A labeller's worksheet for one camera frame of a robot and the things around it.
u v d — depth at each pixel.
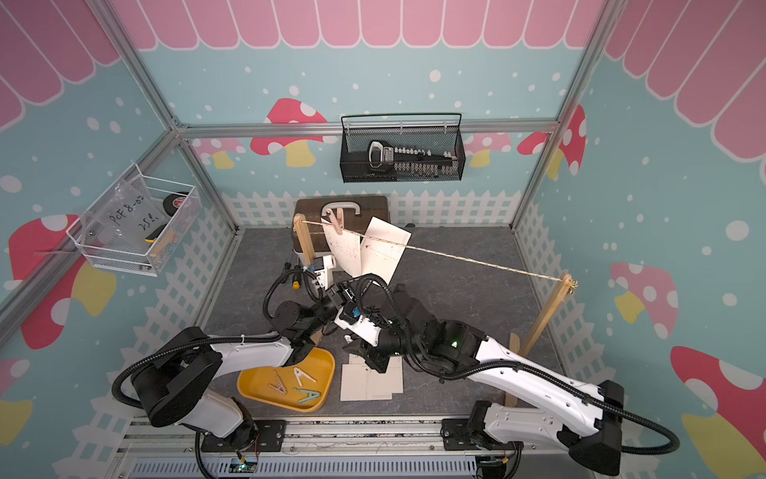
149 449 0.74
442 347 0.47
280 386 0.81
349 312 0.52
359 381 0.84
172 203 0.81
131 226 0.70
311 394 0.80
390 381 0.83
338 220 0.58
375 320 0.53
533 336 0.67
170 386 0.44
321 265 0.68
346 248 0.63
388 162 0.87
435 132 0.90
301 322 0.59
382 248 0.68
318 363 0.86
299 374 0.83
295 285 1.03
